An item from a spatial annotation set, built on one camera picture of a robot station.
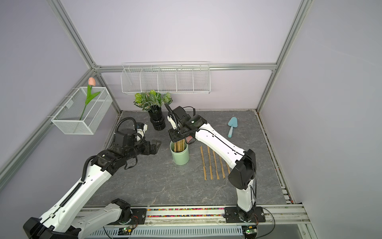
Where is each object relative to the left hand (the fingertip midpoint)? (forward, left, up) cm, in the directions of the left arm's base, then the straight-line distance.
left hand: (153, 143), depth 74 cm
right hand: (+5, -10, 0) cm, 11 cm away
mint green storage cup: (-1, -12, -16) cm, 20 cm away
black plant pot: (+29, +4, -13) cm, 32 cm away
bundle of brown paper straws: (+4, -12, -12) cm, 18 cm away
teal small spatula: (+29, -52, -23) cm, 64 cm away
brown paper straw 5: (-9, -41, -23) cm, 48 cm away
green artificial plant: (+31, +4, +1) cm, 31 cm away
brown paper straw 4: (-11, -37, -23) cm, 45 cm away
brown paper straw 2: (-10, -30, -23) cm, 39 cm away
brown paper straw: (-4, -26, -23) cm, 35 cm away
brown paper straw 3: (-11, -34, -23) cm, 42 cm away
